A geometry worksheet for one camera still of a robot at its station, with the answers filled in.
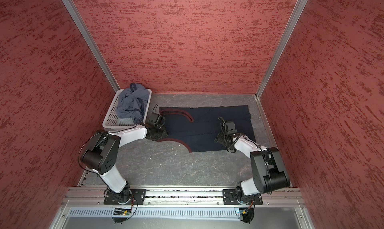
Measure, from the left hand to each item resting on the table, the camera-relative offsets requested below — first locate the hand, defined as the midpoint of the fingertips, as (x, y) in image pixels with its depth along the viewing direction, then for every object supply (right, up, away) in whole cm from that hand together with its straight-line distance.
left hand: (166, 136), depth 95 cm
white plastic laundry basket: (-37, +10, +4) cm, 38 cm away
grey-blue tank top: (-26, +23, +8) cm, 35 cm away
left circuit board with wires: (-17, -33, -23) cm, 44 cm away
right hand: (+35, -4, -2) cm, 36 cm away
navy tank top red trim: (+21, +5, +11) cm, 24 cm away
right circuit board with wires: (+46, -34, -23) cm, 62 cm away
